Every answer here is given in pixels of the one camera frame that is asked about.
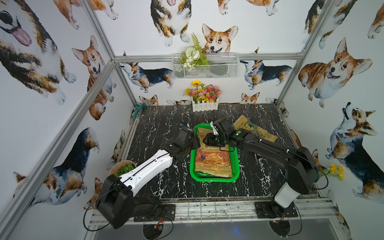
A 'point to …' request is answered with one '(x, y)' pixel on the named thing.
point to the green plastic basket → (235, 169)
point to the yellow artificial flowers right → (333, 170)
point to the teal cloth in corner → (138, 107)
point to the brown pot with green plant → (120, 167)
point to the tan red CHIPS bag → (212, 159)
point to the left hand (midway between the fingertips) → (195, 136)
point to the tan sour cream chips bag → (242, 123)
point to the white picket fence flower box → (204, 97)
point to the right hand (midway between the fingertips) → (208, 135)
